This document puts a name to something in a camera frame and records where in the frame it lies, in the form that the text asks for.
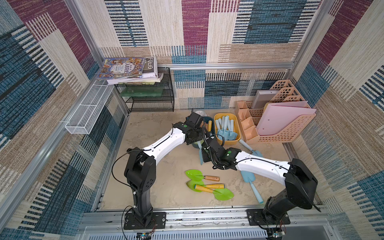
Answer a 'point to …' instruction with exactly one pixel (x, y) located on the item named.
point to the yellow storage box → (233, 116)
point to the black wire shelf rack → (158, 97)
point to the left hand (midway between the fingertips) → (201, 135)
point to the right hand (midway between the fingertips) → (203, 151)
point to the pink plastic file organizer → (248, 118)
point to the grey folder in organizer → (262, 97)
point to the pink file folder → (279, 117)
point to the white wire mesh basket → (85, 116)
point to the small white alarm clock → (201, 113)
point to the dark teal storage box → (205, 119)
